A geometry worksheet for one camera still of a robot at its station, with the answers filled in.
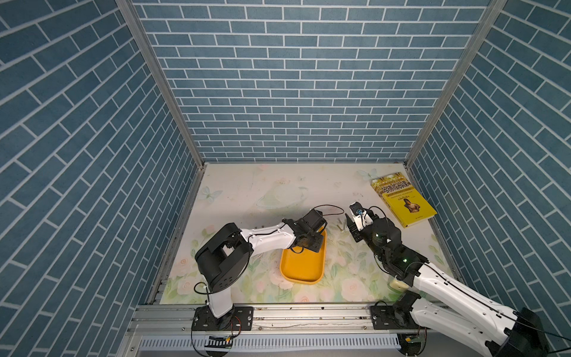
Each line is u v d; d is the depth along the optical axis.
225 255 0.49
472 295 0.46
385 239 0.55
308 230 0.69
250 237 0.50
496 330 0.42
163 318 0.75
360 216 0.63
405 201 1.02
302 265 0.82
